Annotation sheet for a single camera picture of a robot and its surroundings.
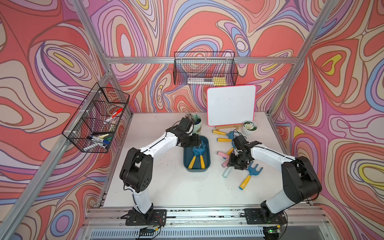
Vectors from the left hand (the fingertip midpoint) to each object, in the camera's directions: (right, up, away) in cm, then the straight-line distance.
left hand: (199, 143), depth 89 cm
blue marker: (-48, +4, -20) cm, 52 cm away
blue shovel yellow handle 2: (+20, -7, +6) cm, 22 cm away
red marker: (-45, +16, -12) cm, 49 cm away
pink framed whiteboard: (+22, +24, +10) cm, 34 cm away
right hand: (+20, -16, -1) cm, 26 cm away
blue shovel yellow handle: (+24, +5, +16) cm, 29 cm away
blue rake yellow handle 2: (+32, -17, -2) cm, 36 cm away
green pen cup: (-1, +14, +10) cm, 17 cm away
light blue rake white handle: (+17, -17, -2) cm, 24 cm away
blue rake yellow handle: (-2, -7, +7) cm, 10 cm away
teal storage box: (-6, -10, +4) cm, 12 cm away
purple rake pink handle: (+15, -8, +3) cm, 17 cm away
